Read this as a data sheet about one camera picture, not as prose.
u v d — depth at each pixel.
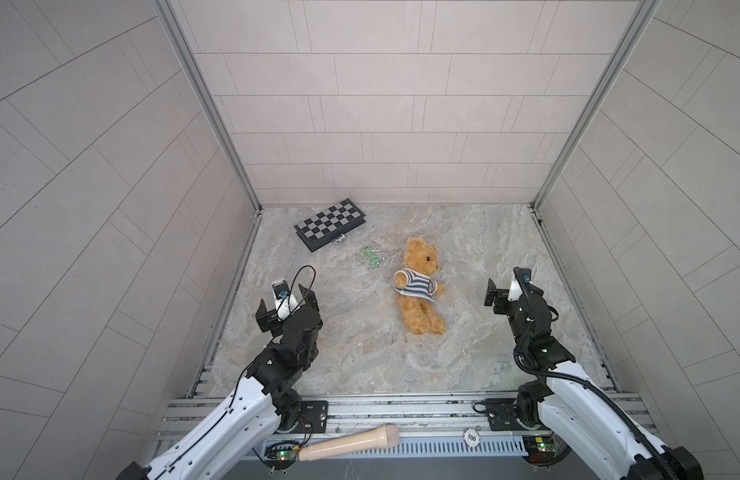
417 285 0.85
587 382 0.51
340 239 1.05
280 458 0.65
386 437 0.65
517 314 0.64
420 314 0.80
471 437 0.69
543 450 0.68
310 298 0.71
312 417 0.71
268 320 0.63
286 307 0.61
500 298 0.72
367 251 1.02
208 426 0.46
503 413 0.71
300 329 0.55
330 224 1.06
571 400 0.52
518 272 0.68
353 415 0.72
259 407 0.50
